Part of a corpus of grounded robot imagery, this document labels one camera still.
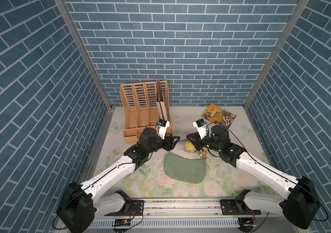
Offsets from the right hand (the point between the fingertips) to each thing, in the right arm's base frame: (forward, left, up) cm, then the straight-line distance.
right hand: (189, 136), depth 76 cm
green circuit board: (-38, +31, -25) cm, 55 cm away
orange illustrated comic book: (+37, -24, -21) cm, 49 cm away
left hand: (-2, +5, +1) cm, 6 cm away
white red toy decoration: (+2, -11, -22) cm, 25 cm away
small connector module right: (-33, -31, -23) cm, 50 cm away
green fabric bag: (-11, -1, -21) cm, 23 cm away
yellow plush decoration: (-3, -1, -7) cm, 8 cm away
